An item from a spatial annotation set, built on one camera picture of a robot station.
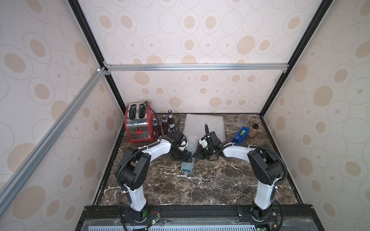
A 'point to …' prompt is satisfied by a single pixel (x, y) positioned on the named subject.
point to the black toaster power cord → (147, 103)
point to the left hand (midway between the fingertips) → (190, 159)
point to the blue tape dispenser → (241, 135)
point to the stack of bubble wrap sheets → (194, 124)
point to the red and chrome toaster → (138, 121)
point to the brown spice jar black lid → (255, 127)
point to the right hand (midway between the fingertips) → (196, 154)
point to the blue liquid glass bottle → (187, 167)
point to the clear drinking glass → (243, 120)
